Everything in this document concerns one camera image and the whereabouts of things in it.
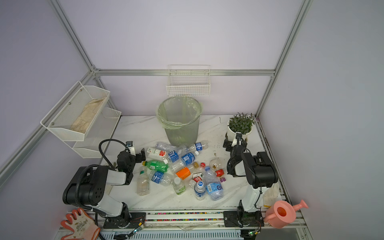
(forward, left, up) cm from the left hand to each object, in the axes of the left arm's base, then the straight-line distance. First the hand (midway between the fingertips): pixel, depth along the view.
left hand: (135, 149), depth 94 cm
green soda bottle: (-10, -16, -1) cm, 19 cm away
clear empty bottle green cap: (-20, -8, -6) cm, 23 cm away
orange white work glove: (-41, +16, -5) cm, 44 cm away
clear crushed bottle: (+3, -18, -1) cm, 18 cm away
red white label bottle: (-16, -40, -2) cm, 43 cm away
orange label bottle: (-15, -33, 0) cm, 36 cm away
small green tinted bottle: (-21, -29, -6) cm, 36 cm away
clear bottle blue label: (-18, -22, -2) cm, 28 cm away
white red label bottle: (-4, -14, +1) cm, 14 cm away
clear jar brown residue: (-8, -52, -2) cm, 53 cm away
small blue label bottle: (-6, -26, +3) cm, 27 cm away
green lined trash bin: (+23, -28, +7) cm, 37 cm away
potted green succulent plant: (+12, -68, +13) cm, 70 cm away
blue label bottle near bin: (+3, -40, 0) cm, 40 cm away
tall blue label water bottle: (-7, -34, 0) cm, 34 cm away
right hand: (+7, -64, +6) cm, 64 cm away
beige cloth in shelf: (+2, +21, +24) cm, 32 cm away
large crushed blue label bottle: (-23, -49, 0) cm, 54 cm away
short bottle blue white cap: (-27, -41, +8) cm, 50 cm away
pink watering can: (-37, -77, +6) cm, 85 cm away
